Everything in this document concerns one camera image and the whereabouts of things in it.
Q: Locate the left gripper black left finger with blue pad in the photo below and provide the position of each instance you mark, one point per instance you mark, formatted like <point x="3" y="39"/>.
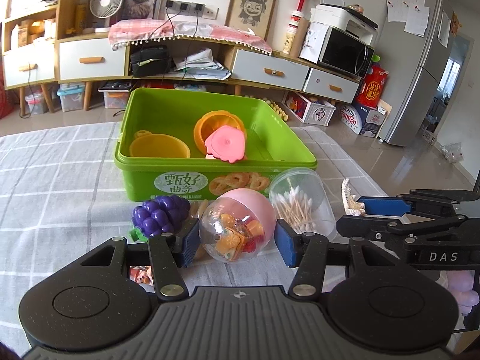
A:
<point x="168" y="253"/>

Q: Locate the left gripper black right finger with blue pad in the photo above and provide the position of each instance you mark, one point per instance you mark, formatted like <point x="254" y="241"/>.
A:
<point x="307" y="253"/>

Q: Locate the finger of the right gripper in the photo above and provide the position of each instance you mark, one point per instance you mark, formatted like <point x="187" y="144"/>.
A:
<point x="425" y="203"/>
<point x="435" y="231"/>

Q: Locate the purple toy grape bunch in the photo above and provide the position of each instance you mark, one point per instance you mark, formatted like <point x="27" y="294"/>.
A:
<point x="161" y="214"/>

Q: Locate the clear cotton swab jar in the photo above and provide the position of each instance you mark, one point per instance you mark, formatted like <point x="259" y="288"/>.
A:
<point x="298" y="196"/>

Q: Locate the pink clear capsule ball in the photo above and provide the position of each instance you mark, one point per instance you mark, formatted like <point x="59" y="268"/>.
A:
<point x="237" y="226"/>

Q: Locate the white toy skeleton jaw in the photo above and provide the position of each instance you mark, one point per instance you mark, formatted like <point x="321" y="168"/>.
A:
<point x="351" y="206"/>

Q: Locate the beige toy pretzel pieces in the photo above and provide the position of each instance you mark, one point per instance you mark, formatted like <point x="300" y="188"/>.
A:
<point x="197" y="208"/>

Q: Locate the white blue cardboard box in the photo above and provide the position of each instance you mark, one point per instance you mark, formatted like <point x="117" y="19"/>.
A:
<point x="362" y="120"/>

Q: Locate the yellow toy cup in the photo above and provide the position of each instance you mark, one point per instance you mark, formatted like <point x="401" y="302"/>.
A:
<point x="156" y="145"/>

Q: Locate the green plastic storage box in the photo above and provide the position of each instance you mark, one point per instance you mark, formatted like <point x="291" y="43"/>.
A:
<point x="191" y="116"/>

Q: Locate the pink toy shell piece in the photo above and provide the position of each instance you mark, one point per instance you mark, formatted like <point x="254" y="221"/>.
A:
<point x="227" y="144"/>

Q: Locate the grey checked tablecloth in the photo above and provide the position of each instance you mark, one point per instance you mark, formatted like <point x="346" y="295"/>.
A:
<point x="62" y="195"/>

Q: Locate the red gift bag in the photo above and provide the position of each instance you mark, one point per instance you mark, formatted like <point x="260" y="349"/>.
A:
<point x="371" y="87"/>

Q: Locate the white cartoon cardboard box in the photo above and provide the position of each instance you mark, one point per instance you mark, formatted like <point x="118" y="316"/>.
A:
<point x="309" y="110"/>

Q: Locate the egg carton tray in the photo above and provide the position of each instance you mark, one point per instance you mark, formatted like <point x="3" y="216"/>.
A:
<point x="279" y="111"/>

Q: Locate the silver refrigerator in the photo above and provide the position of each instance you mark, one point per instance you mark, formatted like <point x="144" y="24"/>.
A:
<point x="415" y="44"/>

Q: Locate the clear bin blue lid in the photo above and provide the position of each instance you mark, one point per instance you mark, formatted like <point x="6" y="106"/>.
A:
<point x="71" y="96"/>

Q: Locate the black bag in cabinet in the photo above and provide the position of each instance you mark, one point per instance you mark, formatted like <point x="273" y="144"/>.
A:
<point x="150" y="61"/>

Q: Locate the black microwave oven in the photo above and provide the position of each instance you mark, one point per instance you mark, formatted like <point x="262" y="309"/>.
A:
<point x="332" y="47"/>

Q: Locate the white printer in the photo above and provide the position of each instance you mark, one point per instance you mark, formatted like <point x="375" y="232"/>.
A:
<point x="347" y="20"/>

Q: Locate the wooden white tv cabinet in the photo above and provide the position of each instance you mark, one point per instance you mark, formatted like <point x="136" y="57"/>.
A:
<point x="91" y="58"/>

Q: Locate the pink cloth on cabinet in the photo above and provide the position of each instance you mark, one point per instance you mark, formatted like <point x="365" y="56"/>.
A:
<point x="139" y="31"/>

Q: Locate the snack jar red lid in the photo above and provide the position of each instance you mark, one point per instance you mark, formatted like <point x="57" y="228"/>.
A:
<point x="291" y="31"/>

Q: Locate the tall wooden shelf cabinet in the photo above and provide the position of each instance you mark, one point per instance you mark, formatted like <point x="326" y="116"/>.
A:
<point x="30" y="35"/>

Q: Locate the framed cartoon girl drawing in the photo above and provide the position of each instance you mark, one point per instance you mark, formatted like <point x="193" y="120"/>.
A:
<point x="251" y="15"/>

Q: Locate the white desk fan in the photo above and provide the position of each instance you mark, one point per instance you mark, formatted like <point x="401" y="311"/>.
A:
<point x="102" y="11"/>

